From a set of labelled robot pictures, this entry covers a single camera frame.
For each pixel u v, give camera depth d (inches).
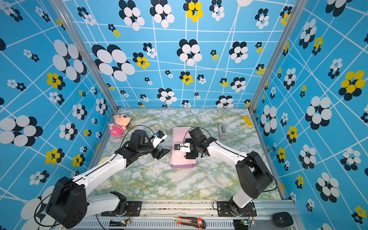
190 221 27.3
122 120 40.8
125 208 28.1
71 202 15.8
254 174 17.5
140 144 26.2
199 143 26.7
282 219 26.9
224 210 28.4
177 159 34.1
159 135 27.4
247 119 44.0
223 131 39.9
